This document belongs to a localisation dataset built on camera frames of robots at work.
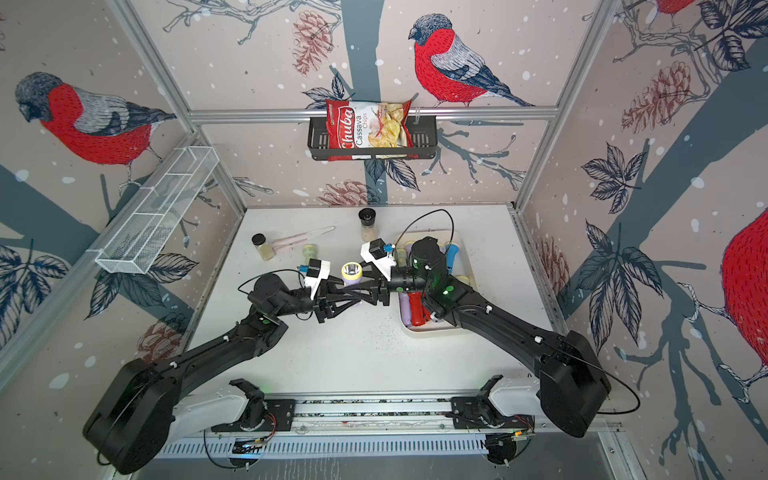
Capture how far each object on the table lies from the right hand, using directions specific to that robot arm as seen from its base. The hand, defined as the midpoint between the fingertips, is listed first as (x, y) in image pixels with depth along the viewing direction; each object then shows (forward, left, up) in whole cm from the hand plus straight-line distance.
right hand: (349, 280), depth 66 cm
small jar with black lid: (+25, +36, -22) cm, 49 cm away
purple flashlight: (+5, -13, -25) cm, 28 cm away
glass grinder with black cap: (+35, +1, -19) cm, 40 cm away
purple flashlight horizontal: (0, -1, +3) cm, 3 cm away
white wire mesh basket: (+20, +53, +2) cm, 57 cm away
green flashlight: (+26, +22, -26) cm, 43 cm away
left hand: (-1, -2, -3) cm, 4 cm away
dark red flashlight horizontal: (+4, -17, -25) cm, 30 cm away
